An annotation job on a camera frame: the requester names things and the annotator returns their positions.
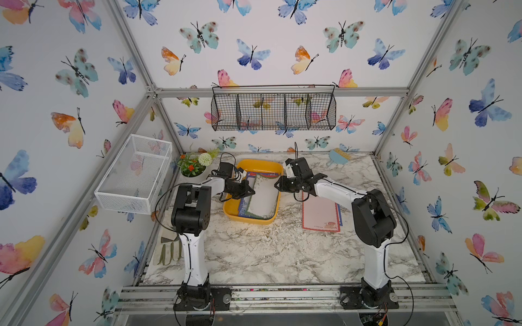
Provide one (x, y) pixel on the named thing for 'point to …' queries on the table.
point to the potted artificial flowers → (194, 165)
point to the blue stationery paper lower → (243, 206)
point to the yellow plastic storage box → (231, 206)
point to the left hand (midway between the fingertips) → (256, 189)
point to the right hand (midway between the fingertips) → (277, 183)
